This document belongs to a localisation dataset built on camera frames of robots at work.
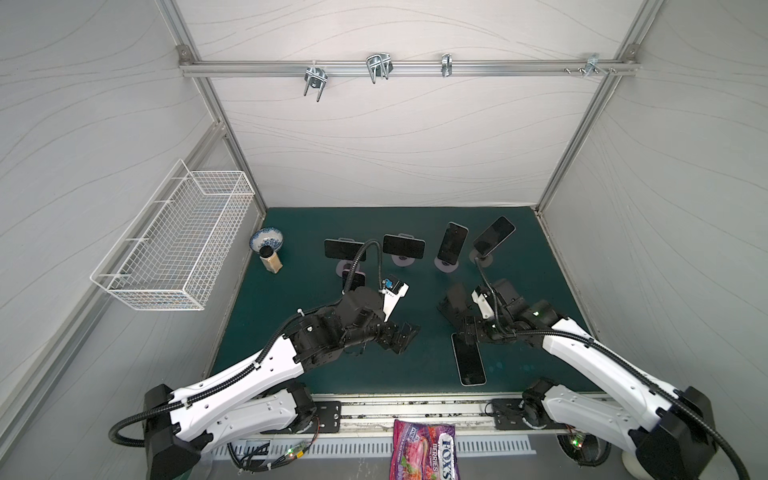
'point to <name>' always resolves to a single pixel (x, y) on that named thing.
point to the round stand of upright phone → (445, 266)
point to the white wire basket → (170, 251)
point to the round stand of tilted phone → (483, 261)
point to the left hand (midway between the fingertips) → (409, 314)
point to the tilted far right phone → (496, 234)
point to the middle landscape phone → (404, 245)
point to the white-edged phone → (470, 365)
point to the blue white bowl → (266, 236)
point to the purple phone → (359, 279)
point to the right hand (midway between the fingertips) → (474, 325)
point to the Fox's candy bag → (424, 452)
